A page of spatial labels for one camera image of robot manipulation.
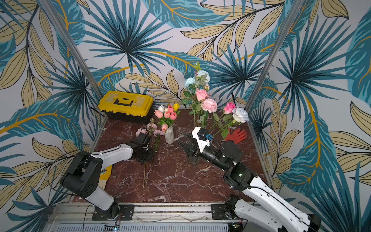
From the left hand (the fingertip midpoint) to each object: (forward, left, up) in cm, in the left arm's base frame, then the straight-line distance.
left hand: (151, 158), depth 91 cm
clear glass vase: (-2, -27, +4) cm, 28 cm away
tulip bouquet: (+10, -12, +30) cm, 34 cm away
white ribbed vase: (+11, -11, +10) cm, 19 cm away
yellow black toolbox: (+30, +19, +16) cm, 39 cm away
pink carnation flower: (+17, -1, +2) cm, 18 cm away
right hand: (-8, -20, +39) cm, 44 cm away
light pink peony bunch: (+23, +4, +3) cm, 23 cm away
